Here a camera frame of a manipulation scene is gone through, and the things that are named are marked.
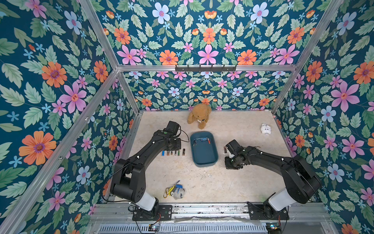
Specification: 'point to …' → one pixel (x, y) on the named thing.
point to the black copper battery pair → (168, 153)
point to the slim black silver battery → (175, 154)
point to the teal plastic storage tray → (204, 152)
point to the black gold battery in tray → (171, 153)
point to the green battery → (178, 152)
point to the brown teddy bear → (200, 114)
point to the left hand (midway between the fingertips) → (178, 145)
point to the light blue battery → (163, 153)
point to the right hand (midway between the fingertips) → (226, 165)
